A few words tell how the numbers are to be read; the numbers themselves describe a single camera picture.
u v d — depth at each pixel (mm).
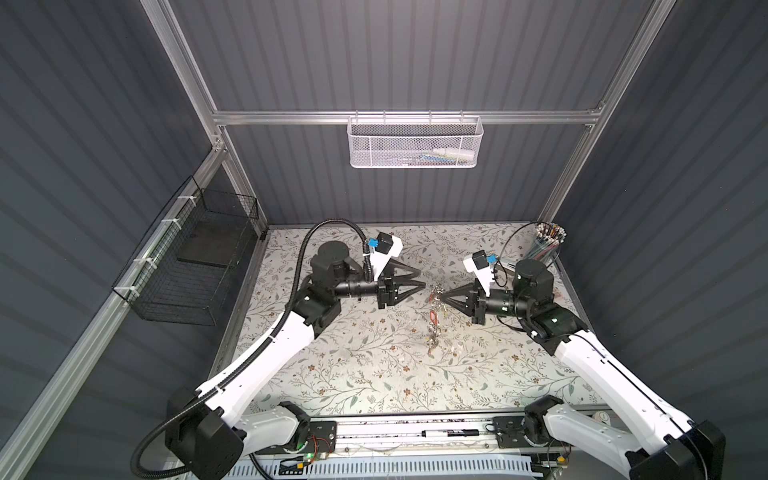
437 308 670
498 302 608
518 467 706
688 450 377
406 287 615
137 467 374
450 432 738
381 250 548
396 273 621
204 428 374
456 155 866
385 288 559
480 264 605
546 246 947
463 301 647
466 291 634
